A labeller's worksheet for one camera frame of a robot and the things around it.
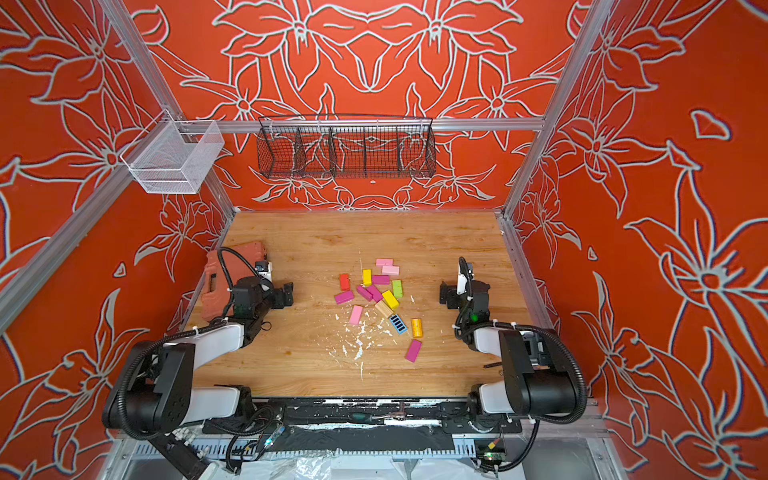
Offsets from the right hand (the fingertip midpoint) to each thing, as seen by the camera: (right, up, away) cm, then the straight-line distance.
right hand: (460, 279), depth 92 cm
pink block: (-25, +4, +12) cm, 28 cm away
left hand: (-58, -1, +1) cm, 58 cm away
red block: (-37, -2, +9) cm, 38 cm away
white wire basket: (-91, +39, 0) cm, 99 cm away
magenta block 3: (-15, -21, -5) cm, 26 cm away
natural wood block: (-24, -9, 0) cm, 26 cm away
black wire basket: (-37, +45, +8) cm, 59 cm away
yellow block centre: (-22, -7, +1) cm, 23 cm away
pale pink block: (-33, -11, -2) cm, 35 cm away
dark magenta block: (-27, -5, +3) cm, 27 cm away
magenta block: (-37, -6, +3) cm, 38 cm away
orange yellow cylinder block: (-14, -14, -4) cm, 20 cm away
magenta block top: (-25, -1, +6) cm, 26 cm away
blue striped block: (-20, -13, -4) cm, 24 cm away
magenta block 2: (-30, -5, +3) cm, 31 cm away
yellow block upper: (-30, 0, +7) cm, 31 cm away
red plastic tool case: (-61, +6, -25) cm, 66 cm away
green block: (-19, -4, +4) cm, 20 cm away
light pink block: (-22, +2, +10) cm, 24 cm away
